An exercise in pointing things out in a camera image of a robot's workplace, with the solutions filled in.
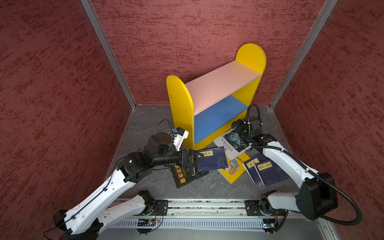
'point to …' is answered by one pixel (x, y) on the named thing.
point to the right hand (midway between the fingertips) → (234, 130)
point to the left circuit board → (145, 222)
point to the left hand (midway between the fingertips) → (195, 159)
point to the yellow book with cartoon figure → (235, 167)
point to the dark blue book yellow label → (214, 158)
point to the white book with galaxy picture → (234, 143)
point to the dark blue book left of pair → (250, 164)
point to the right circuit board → (269, 224)
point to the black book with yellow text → (182, 176)
